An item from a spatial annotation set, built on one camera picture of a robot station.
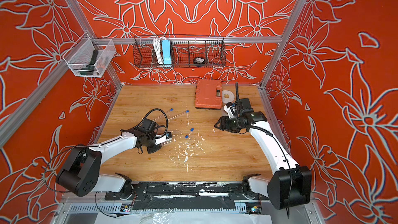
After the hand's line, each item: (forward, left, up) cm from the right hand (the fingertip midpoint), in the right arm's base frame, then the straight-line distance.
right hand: (216, 125), depth 77 cm
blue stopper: (+21, +18, -16) cm, 32 cm away
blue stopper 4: (+2, +16, -17) cm, 24 cm away
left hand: (-2, +33, -17) cm, 37 cm away
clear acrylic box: (+37, +76, +16) cm, 86 cm away
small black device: (+41, +10, +11) cm, 43 cm away
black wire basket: (+47, +19, +14) cm, 53 cm away
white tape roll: (+34, -11, -16) cm, 39 cm away
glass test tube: (+16, +24, -16) cm, 34 cm away
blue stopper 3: (+7, +13, -17) cm, 23 cm away
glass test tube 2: (+6, +24, -18) cm, 31 cm away
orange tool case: (+34, +3, -13) cm, 36 cm away
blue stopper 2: (+22, +28, -16) cm, 39 cm away
